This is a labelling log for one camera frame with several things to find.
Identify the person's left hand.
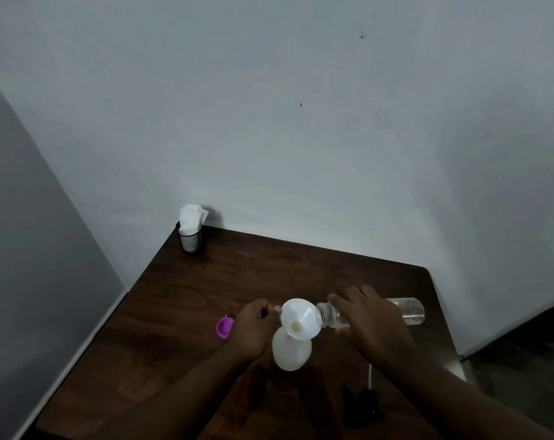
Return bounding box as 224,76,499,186
226,298,283,361

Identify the person's right hand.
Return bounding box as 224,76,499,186
327,285,415,367

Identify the clear plastic water bottle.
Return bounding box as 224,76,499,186
315,297,426,329

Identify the white spray bottle body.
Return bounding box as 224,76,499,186
271,326,312,372

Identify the white plastic funnel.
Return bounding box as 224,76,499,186
280,298,322,341

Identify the black spray head with tube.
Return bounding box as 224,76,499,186
339,363,387,430

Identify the person's right forearm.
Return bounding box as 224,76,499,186
377,348,554,440

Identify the dark wooden table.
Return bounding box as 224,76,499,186
36,225,466,440

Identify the black mesh cup holder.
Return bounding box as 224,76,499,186
175,221,208,254

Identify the black cup with tissues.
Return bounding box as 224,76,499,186
179,204,210,252

